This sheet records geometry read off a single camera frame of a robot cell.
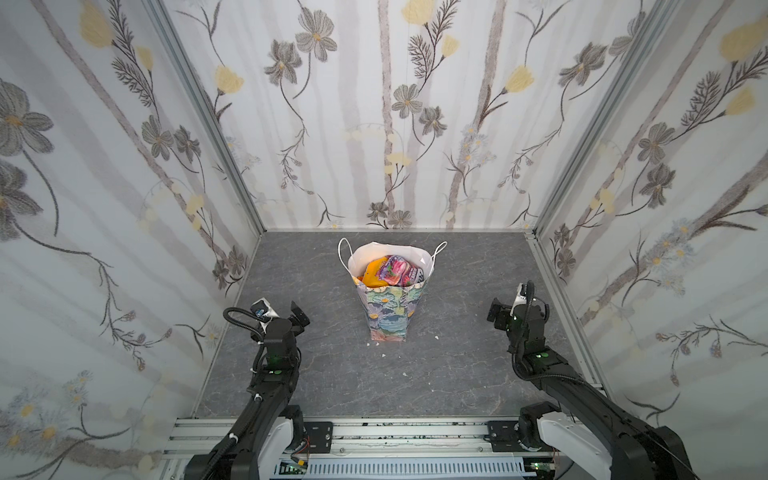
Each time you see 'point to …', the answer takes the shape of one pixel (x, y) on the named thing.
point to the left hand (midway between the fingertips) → (274, 302)
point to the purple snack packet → (396, 270)
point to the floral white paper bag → (390, 310)
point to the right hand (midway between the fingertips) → (506, 297)
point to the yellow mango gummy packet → (369, 277)
